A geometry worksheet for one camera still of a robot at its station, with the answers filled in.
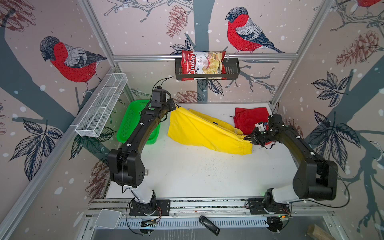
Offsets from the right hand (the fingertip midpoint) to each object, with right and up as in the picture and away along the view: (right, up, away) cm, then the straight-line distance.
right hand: (243, 140), depth 85 cm
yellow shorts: (-27, +7, +6) cm, 28 cm away
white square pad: (-70, -35, -15) cm, 80 cm away
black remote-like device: (-22, -35, -19) cm, 46 cm away
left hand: (-42, +22, 0) cm, 48 cm away
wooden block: (+25, -37, -21) cm, 49 cm away
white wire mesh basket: (-79, +11, -13) cm, 80 cm away
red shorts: (+9, +12, +22) cm, 27 cm away
